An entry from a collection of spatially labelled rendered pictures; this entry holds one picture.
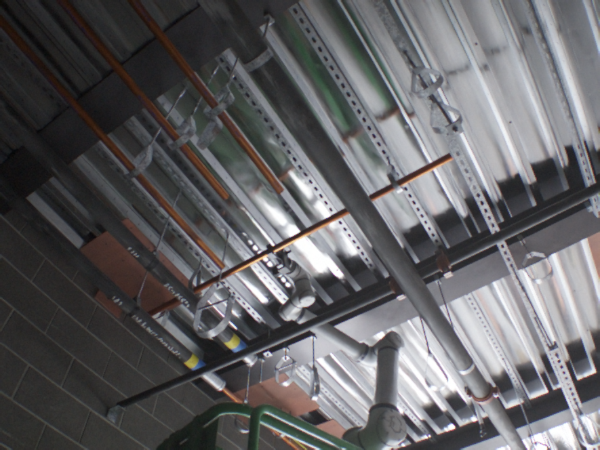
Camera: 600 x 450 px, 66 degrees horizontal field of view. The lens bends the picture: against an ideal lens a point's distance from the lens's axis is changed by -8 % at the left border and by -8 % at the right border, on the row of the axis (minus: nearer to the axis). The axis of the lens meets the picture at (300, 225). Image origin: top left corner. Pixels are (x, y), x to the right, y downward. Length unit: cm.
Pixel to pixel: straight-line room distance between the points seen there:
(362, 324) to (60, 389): 169
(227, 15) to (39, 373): 191
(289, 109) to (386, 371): 151
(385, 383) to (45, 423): 163
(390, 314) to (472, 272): 54
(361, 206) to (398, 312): 135
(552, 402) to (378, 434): 237
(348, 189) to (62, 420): 178
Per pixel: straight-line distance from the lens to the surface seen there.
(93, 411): 280
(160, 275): 233
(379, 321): 297
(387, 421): 229
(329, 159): 158
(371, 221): 172
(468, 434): 449
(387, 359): 263
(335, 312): 212
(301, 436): 192
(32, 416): 257
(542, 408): 442
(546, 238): 286
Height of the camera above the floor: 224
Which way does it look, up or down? 55 degrees up
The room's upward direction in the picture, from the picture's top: straight up
